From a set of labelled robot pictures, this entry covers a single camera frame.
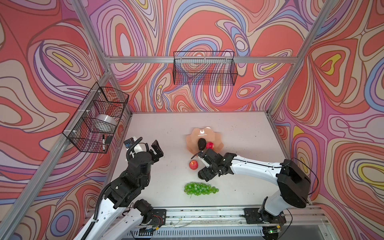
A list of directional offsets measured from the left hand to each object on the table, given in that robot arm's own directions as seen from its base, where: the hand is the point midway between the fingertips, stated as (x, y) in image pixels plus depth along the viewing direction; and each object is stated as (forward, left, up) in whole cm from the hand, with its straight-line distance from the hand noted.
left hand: (152, 145), depth 68 cm
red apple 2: (+14, -30, -22) cm, 39 cm away
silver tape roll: (+13, +23, +3) cm, 26 cm away
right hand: (-4, -28, -25) cm, 38 cm away
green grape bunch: (-13, -22, -23) cm, 34 cm away
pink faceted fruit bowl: (+20, -18, -25) cm, 36 cm away
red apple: (+1, -19, -24) cm, 31 cm away
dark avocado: (+17, -25, -24) cm, 38 cm away
